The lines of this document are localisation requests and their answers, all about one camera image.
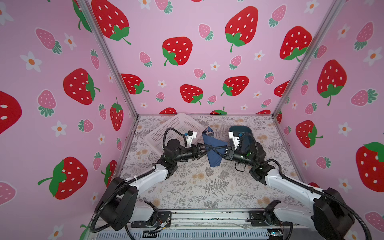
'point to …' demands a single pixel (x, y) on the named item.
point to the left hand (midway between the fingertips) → (211, 151)
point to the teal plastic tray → (240, 129)
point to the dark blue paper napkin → (214, 157)
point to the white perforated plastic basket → (182, 122)
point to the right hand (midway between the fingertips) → (213, 150)
